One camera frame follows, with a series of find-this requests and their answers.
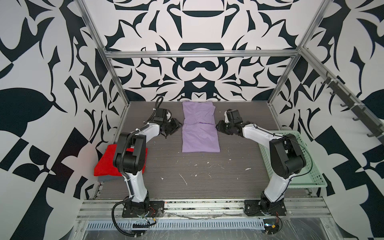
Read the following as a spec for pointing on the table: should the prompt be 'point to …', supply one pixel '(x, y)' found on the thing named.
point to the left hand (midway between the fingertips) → (182, 123)
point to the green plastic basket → (311, 176)
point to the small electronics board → (270, 225)
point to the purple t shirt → (199, 133)
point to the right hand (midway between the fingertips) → (218, 125)
